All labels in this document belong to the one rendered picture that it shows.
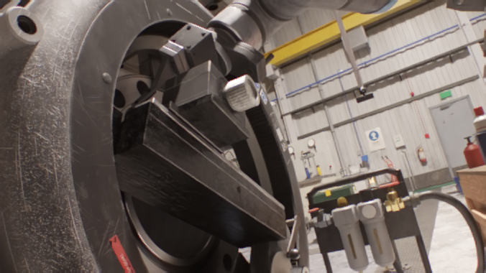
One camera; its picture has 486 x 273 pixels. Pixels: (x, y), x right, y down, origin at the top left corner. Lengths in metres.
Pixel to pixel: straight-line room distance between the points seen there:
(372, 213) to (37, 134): 1.12
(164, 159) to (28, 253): 0.16
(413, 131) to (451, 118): 1.14
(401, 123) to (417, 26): 3.08
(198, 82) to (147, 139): 0.11
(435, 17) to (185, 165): 11.71
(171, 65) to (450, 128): 10.78
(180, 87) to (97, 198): 0.20
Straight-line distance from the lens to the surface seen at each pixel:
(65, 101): 0.35
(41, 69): 0.36
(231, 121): 0.45
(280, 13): 0.58
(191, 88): 0.45
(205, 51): 0.52
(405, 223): 1.37
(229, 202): 0.50
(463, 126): 11.15
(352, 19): 11.72
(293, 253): 0.67
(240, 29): 0.56
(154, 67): 0.70
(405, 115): 11.32
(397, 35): 11.93
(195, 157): 0.45
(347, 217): 1.31
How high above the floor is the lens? 0.53
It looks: 11 degrees up
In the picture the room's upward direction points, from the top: 14 degrees counter-clockwise
